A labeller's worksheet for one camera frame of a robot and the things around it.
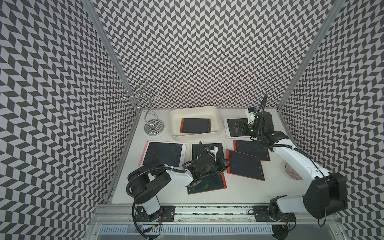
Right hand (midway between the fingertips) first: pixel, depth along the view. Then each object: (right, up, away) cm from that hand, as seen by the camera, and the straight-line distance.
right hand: (236, 127), depth 82 cm
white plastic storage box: (-38, +8, +26) cm, 47 cm away
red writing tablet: (-12, -31, 0) cm, 33 cm away
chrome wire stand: (-53, 0, +23) cm, 58 cm away
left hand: (-2, -19, -5) cm, 20 cm away
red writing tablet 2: (-25, 0, +26) cm, 36 cm away
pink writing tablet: (-37, -18, +11) cm, 43 cm away
